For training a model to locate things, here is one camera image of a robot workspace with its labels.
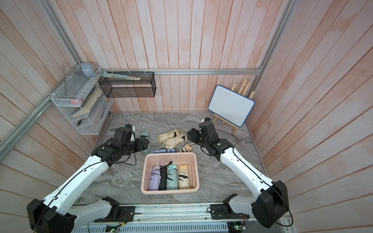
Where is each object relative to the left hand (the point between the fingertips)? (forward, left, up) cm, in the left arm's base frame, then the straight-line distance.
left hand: (143, 145), depth 79 cm
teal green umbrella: (-16, -16, -14) cm, 27 cm away
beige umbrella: (-13, -23, -14) cm, 30 cm away
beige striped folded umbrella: (+7, -25, -15) cm, 30 cm away
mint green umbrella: (+16, +5, -14) cm, 22 cm away
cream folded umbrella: (+18, -15, -14) cm, 27 cm away
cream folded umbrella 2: (+10, -14, -13) cm, 22 cm away
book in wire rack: (+15, +31, +14) cm, 37 cm away
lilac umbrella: (-14, -7, -12) cm, 20 cm away
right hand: (+6, -26, +3) cm, 27 cm away
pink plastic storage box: (-1, -26, -16) cm, 31 cm away
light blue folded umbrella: (+4, -10, -14) cm, 18 cm away
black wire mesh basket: (+48, +28, +3) cm, 56 cm away
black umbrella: (-9, -11, -16) cm, 21 cm away
